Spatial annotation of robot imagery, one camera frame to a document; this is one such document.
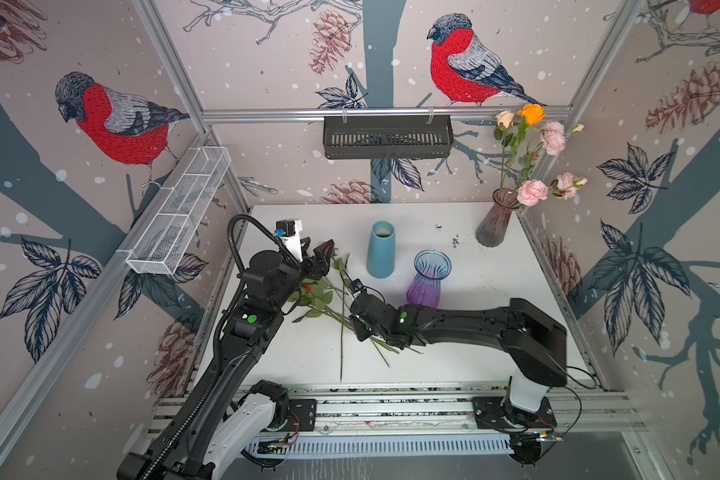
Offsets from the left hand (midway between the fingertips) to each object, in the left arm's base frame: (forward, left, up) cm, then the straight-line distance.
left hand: (320, 240), depth 69 cm
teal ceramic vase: (+10, -15, -22) cm, 28 cm away
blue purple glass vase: (+4, -30, -16) cm, 34 cm away
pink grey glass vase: (+27, -57, -27) cm, 68 cm away
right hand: (-8, -6, -27) cm, 29 cm away
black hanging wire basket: (+52, -16, -6) cm, 54 cm away
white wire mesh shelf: (+2, +38, -2) cm, 38 cm away
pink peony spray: (+17, -57, 0) cm, 59 cm away
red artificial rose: (+3, -1, -32) cm, 32 cm away
